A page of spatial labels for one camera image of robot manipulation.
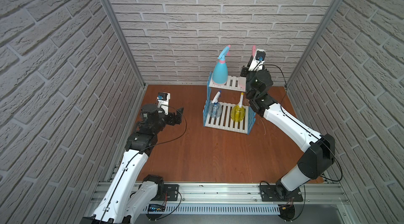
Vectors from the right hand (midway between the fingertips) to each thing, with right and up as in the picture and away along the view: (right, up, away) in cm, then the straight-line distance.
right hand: (248, 57), depth 69 cm
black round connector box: (+18, -71, +1) cm, 73 cm away
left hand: (-35, -20, +4) cm, 41 cm away
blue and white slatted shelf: (-3, -31, +31) cm, 44 cm away
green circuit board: (-42, -70, +3) cm, 82 cm away
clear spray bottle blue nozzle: (-13, -25, +35) cm, 45 cm away
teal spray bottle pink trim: (-12, -6, +8) cm, 16 cm away
